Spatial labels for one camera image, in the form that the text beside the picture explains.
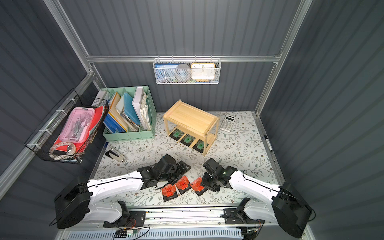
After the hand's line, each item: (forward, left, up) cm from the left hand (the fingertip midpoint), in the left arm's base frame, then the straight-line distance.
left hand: (188, 171), depth 79 cm
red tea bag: (-8, +11, -11) cm, 17 cm away
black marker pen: (+27, -57, -14) cm, 65 cm away
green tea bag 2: (+26, +1, -8) cm, 28 cm away
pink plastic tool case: (+14, +54, +20) cm, 59 cm away
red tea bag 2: (-4, +3, -10) cm, 11 cm away
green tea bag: (+31, +9, -8) cm, 33 cm away
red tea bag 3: (-4, -4, -10) cm, 12 cm away
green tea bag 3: (+21, -7, -8) cm, 24 cm away
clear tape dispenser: (+3, +52, +18) cm, 55 cm away
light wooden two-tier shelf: (+22, -2, +10) cm, 25 cm away
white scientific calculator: (+42, -29, -8) cm, 51 cm away
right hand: (-4, -8, -7) cm, 12 cm away
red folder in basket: (+5, +51, +17) cm, 54 cm away
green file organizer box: (+35, +37, +8) cm, 52 cm away
